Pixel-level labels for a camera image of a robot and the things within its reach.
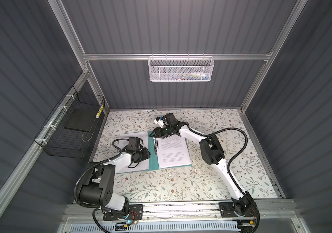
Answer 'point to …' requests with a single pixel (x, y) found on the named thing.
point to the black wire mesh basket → (68, 130)
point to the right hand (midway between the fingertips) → (152, 137)
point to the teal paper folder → (153, 158)
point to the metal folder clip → (156, 143)
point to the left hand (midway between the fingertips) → (147, 154)
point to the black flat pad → (82, 119)
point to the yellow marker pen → (98, 113)
